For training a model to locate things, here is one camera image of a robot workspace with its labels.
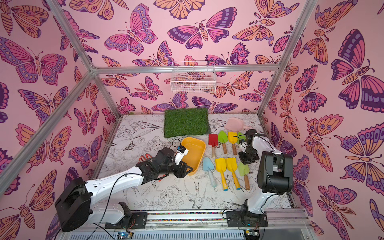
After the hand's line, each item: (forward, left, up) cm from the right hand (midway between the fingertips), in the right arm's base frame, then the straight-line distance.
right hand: (244, 161), depth 91 cm
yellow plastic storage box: (+10, +30, 0) cm, 31 cm away
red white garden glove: (+3, +62, -2) cm, 62 cm away
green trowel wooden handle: (+20, +11, -3) cm, 23 cm away
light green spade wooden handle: (-5, +1, -2) cm, 5 cm away
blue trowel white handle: (-2, +22, -3) cm, 22 cm away
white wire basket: (+43, +32, +31) cm, 62 cm away
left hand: (-8, +32, +10) cm, 35 cm away
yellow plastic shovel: (-2, +14, -3) cm, 15 cm away
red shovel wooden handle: (+16, +18, -2) cm, 24 cm away
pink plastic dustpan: (+31, +1, -2) cm, 31 cm away
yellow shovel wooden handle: (+22, +4, -5) cm, 23 cm away
